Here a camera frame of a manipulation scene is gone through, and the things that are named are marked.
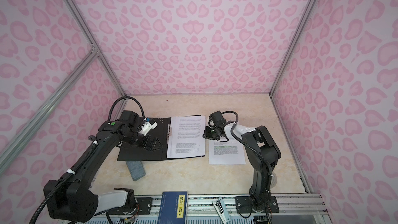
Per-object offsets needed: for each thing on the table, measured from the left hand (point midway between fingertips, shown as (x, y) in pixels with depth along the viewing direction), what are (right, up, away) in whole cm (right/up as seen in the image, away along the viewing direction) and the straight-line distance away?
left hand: (155, 142), depth 77 cm
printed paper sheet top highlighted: (+14, -1, +20) cm, 25 cm away
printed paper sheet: (+18, +10, +27) cm, 34 cm away
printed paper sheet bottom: (+41, -9, +14) cm, 44 cm away
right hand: (+24, +2, +16) cm, 29 cm away
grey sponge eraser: (-11, -15, +5) cm, 20 cm away
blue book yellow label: (+10, -29, -5) cm, 31 cm away
